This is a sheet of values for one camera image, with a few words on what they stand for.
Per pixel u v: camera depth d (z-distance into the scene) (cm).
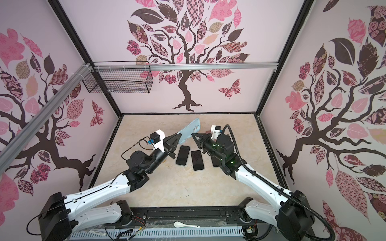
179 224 71
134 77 95
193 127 71
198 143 68
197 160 92
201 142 62
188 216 75
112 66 90
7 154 49
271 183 46
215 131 70
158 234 70
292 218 40
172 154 57
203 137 64
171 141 59
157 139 53
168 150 57
